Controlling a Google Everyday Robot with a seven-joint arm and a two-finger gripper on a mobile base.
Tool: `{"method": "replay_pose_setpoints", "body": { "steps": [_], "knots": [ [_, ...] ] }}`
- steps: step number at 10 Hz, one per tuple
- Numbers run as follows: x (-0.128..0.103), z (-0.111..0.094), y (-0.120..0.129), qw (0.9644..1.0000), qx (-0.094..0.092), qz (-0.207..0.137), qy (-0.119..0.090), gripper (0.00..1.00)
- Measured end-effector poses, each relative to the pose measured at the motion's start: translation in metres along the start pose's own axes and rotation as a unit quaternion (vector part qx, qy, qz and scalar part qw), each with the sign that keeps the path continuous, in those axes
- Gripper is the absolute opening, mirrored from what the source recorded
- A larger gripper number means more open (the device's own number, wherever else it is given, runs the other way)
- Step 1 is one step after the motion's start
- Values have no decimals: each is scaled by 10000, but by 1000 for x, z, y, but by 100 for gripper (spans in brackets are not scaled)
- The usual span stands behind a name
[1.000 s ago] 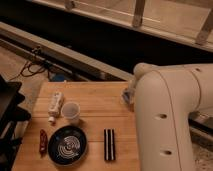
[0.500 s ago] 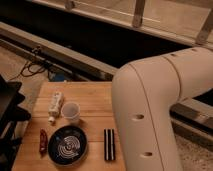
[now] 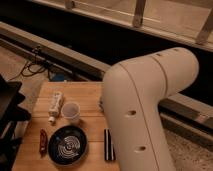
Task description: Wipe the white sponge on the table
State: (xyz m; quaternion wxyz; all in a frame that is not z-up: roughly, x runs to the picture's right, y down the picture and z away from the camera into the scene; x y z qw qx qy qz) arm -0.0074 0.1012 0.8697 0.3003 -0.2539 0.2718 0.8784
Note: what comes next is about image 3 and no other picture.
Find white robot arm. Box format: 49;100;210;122
102;47;199;171

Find translucent plastic cup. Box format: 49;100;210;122
61;102;80;124

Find blue box on floor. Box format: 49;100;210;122
50;74;65;82

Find white tube bottle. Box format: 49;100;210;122
48;91;63;124

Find black plate white spiral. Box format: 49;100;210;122
48;125;87;166

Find red pocket knife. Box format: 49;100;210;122
39;129;48;155

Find black chair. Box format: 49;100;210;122
0;74;31;171

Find black cables on floor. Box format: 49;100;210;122
9;59;51;81

